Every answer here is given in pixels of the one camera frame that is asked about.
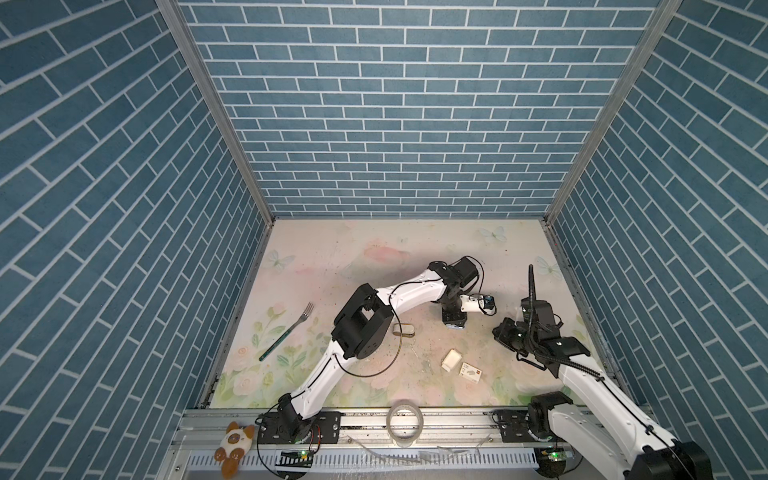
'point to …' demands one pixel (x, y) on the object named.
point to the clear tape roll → (404, 421)
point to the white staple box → (470, 372)
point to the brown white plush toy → (234, 445)
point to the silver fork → (304, 316)
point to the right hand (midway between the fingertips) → (490, 326)
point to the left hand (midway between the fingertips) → (460, 318)
